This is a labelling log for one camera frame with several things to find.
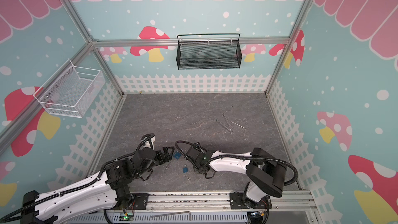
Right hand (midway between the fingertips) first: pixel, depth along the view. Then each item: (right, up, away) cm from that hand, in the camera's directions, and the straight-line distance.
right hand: (198, 166), depth 85 cm
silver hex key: (+26, +21, +17) cm, 38 cm away
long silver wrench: (+19, +19, +15) cm, 30 cm away
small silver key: (-17, 0, 0) cm, 17 cm away
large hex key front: (-11, -17, -14) cm, 25 cm away
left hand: (-15, +9, -8) cm, 19 cm away
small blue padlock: (-7, -1, 0) cm, 7 cm away
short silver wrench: (+21, +20, +17) cm, 33 cm away
